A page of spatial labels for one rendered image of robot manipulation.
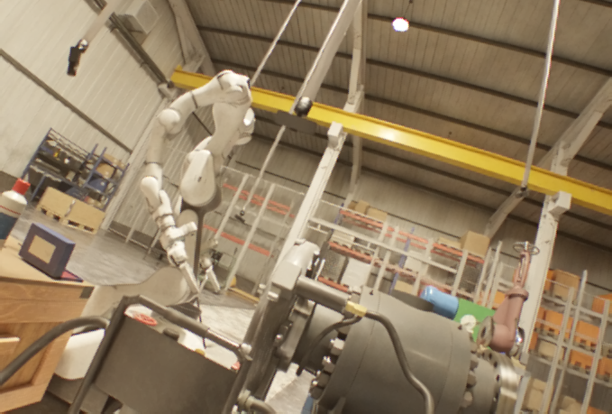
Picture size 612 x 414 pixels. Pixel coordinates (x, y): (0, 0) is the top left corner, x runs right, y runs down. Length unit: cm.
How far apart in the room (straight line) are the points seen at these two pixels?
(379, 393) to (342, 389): 14
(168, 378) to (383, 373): 83
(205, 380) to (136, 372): 19
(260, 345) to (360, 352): 39
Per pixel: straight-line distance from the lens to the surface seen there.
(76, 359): 147
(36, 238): 129
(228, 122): 165
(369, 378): 150
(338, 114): 1026
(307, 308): 155
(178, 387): 100
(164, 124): 146
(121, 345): 105
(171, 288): 148
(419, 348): 154
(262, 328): 139
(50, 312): 128
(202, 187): 152
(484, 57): 1020
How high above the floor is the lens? 74
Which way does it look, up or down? 14 degrees up
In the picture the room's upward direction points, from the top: 24 degrees clockwise
